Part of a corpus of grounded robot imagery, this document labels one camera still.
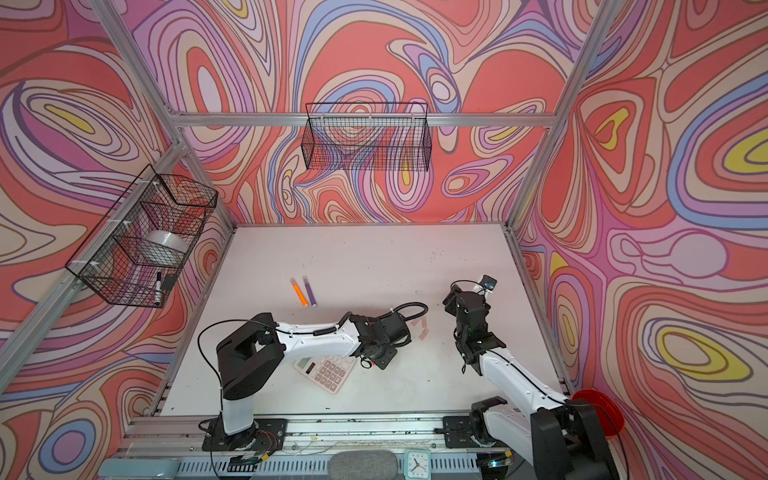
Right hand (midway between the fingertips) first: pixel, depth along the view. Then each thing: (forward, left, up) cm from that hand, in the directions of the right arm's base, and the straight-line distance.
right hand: (463, 295), depth 87 cm
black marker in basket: (-8, +76, +16) cm, 78 cm away
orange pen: (+8, +52, -9) cm, 54 cm away
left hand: (-13, +23, -11) cm, 28 cm away
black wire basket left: (+2, +80, +25) cm, 84 cm away
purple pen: (+7, +48, -9) cm, 49 cm away
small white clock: (-40, +17, -8) cm, 44 cm away
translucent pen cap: (-7, +12, -10) cm, 17 cm away
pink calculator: (-18, +39, -9) cm, 44 cm away
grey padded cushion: (-40, +29, -7) cm, 50 cm away
